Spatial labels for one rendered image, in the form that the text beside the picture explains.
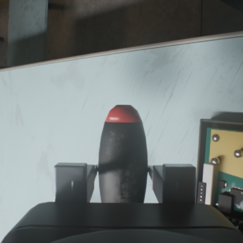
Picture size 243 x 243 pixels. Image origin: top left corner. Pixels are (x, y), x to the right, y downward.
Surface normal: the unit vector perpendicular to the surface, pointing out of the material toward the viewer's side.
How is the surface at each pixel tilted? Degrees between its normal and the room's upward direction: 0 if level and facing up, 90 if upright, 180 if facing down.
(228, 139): 0
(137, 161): 78
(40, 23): 0
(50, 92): 0
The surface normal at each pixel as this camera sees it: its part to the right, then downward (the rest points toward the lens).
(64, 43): -0.72, 0.00
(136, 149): 0.53, -0.10
